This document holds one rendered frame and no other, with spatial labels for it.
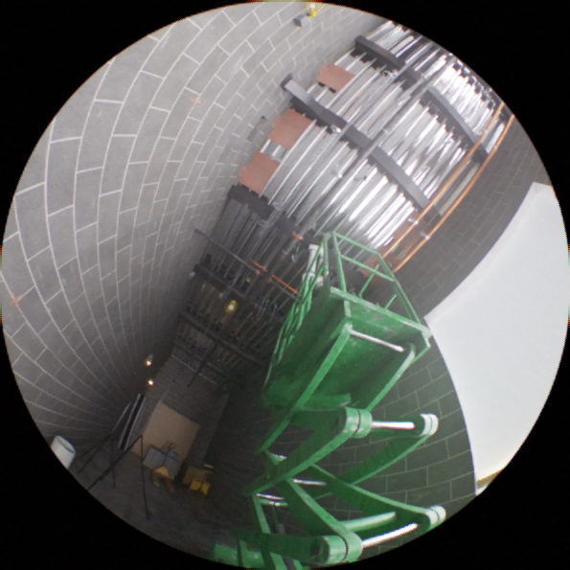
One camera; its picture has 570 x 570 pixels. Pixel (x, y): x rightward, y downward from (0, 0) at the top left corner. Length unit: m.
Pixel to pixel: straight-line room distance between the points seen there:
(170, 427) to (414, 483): 7.48
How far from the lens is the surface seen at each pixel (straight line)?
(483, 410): 2.11
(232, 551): 2.26
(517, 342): 2.24
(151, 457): 6.84
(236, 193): 3.18
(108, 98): 1.29
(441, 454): 1.96
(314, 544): 0.67
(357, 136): 3.03
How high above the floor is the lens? 1.40
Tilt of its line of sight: 57 degrees up
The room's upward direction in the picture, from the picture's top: 20 degrees clockwise
